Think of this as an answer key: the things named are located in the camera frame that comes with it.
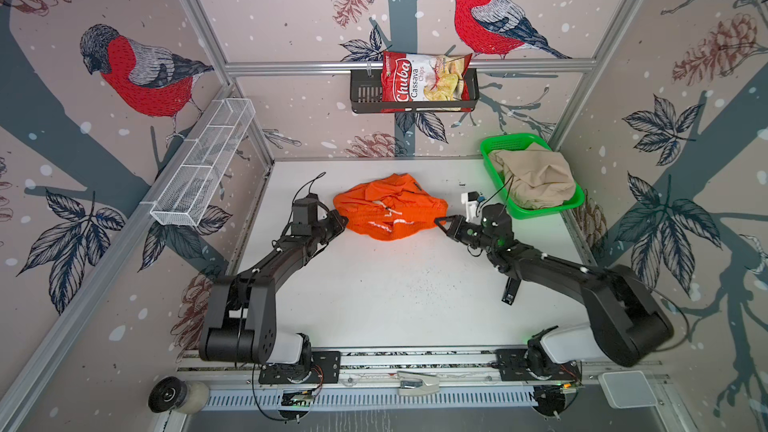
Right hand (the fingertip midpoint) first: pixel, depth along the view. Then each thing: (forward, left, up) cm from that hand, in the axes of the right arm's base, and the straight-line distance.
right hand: (431, 224), depth 84 cm
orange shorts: (+8, +12, -3) cm, 15 cm away
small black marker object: (-12, -23, -12) cm, 29 cm away
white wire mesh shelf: (-3, +61, +18) cm, 64 cm away
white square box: (-35, -47, -16) cm, 60 cm away
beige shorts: (+23, -37, -4) cm, 44 cm away
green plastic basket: (+45, -26, -8) cm, 53 cm away
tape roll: (-42, +55, -2) cm, 70 cm away
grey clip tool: (-37, +4, -13) cm, 39 cm away
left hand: (+3, +26, -1) cm, 26 cm away
